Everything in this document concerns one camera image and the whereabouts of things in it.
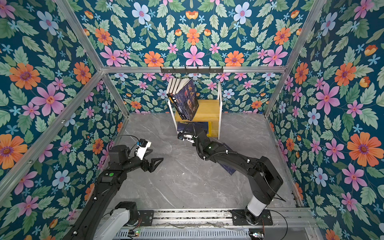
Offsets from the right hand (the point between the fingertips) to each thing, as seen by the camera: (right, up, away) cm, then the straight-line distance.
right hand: (199, 126), depth 85 cm
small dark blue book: (+18, -26, +6) cm, 32 cm away
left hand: (-21, -13, -10) cm, 27 cm away
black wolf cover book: (-13, +14, -6) cm, 20 cm away
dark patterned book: (-7, +15, -1) cm, 16 cm away
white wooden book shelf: (+6, +10, +9) cm, 15 cm away
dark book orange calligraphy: (-10, +14, -7) cm, 19 cm away
